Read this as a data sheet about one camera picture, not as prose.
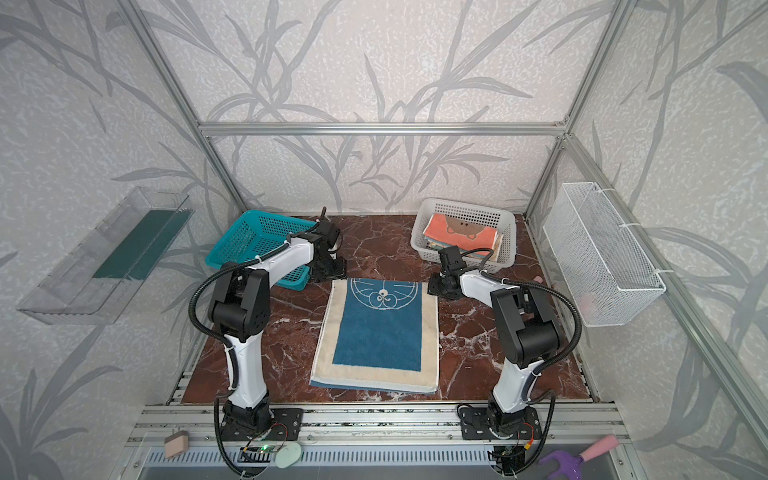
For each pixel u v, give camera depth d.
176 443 0.71
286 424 0.73
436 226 1.11
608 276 0.61
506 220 1.12
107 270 0.66
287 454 0.69
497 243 1.05
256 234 1.12
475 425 0.73
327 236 0.82
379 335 0.89
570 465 0.69
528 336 0.48
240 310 0.54
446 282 0.73
